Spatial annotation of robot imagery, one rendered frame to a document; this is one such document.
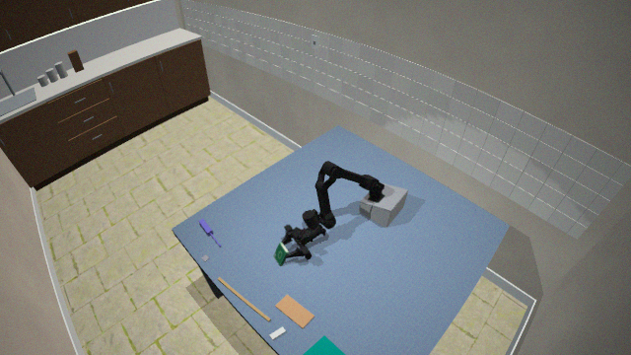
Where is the tan flat board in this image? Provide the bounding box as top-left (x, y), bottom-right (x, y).
top-left (275, 295), bottom-right (315, 328)

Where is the tan flat bar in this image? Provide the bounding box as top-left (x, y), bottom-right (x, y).
top-left (218, 277), bottom-right (271, 321)

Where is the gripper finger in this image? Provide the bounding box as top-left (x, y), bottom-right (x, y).
top-left (285, 248), bottom-right (303, 258)
top-left (281, 232), bottom-right (292, 245)

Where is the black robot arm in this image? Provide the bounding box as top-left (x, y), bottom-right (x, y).
top-left (291, 161), bottom-right (385, 243)

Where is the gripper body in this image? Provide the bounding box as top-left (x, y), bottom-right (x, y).
top-left (284, 225), bottom-right (314, 260)

